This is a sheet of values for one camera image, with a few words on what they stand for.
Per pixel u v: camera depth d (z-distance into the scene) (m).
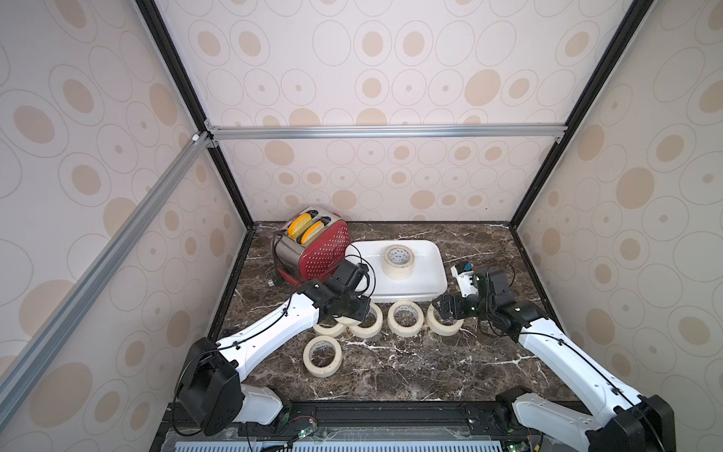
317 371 0.80
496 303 0.60
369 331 0.87
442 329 0.87
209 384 0.40
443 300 0.72
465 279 0.73
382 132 0.94
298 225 0.91
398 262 1.05
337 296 0.60
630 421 0.38
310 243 0.90
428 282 1.02
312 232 0.89
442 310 0.73
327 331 0.87
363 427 0.73
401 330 0.87
